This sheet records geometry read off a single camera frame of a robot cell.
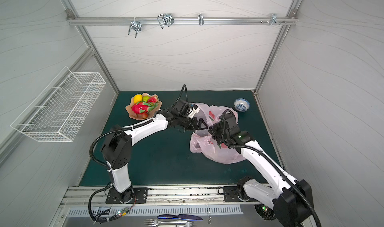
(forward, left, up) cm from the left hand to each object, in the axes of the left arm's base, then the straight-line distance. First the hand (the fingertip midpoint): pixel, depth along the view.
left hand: (205, 126), depth 83 cm
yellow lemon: (+25, +48, -6) cm, 54 cm away
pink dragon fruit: (+18, +43, -7) cm, 47 cm away
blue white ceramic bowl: (+28, -28, -14) cm, 42 cm away
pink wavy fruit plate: (+28, +42, -8) cm, 51 cm away
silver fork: (-43, +23, -14) cm, 51 cm away
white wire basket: (-4, +69, +17) cm, 71 cm away
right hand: (-1, -2, +3) cm, 4 cm away
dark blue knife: (-40, +12, -15) cm, 45 cm away
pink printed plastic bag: (-12, +2, +4) cm, 13 cm away
